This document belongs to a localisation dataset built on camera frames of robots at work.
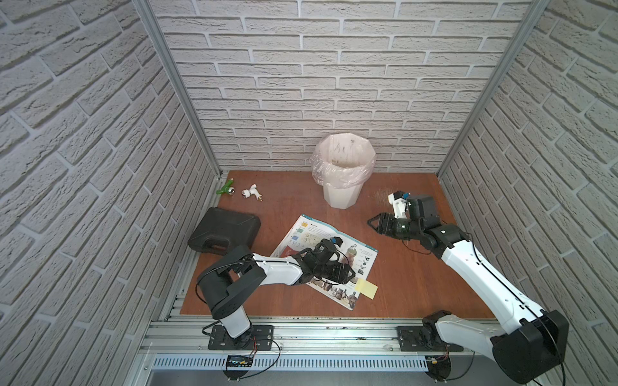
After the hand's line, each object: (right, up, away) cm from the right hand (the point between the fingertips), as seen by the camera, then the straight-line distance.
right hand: (376, 222), depth 78 cm
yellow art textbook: (-3, -16, +14) cm, 21 cm away
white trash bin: (-8, +7, +26) cm, 28 cm away
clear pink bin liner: (-8, +24, +27) cm, 37 cm away
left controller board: (-44, -42, -7) cm, 61 cm away
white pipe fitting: (-50, +11, +32) cm, 61 cm away
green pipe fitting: (-63, +12, +32) cm, 72 cm away
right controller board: (+17, -44, -7) cm, 47 cm away
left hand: (-10, -16, +8) cm, 21 cm away
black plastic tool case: (-60, -5, +16) cm, 62 cm away
